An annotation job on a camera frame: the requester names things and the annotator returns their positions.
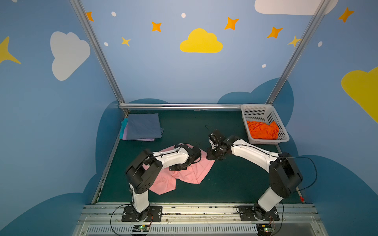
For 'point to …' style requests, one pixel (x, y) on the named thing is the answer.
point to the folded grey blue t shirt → (143, 126)
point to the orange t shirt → (261, 131)
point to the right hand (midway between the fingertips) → (209, 156)
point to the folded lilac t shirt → (125, 136)
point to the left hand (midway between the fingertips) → (177, 168)
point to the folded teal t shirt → (123, 125)
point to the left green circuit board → (141, 228)
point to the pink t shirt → (165, 180)
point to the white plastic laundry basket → (266, 113)
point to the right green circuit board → (264, 229)
